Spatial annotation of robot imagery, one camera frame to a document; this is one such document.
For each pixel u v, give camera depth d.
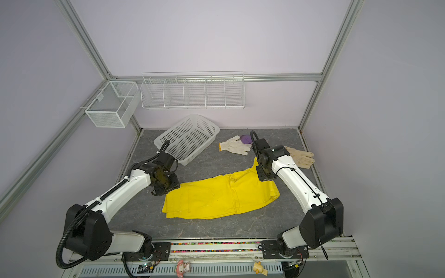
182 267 0.68
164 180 0.68
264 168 0.62
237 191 0.90
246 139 1.13
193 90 0.99
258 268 0.67
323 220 0.41
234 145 1.12
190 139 1.15
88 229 0.41
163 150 0.71
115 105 1.01
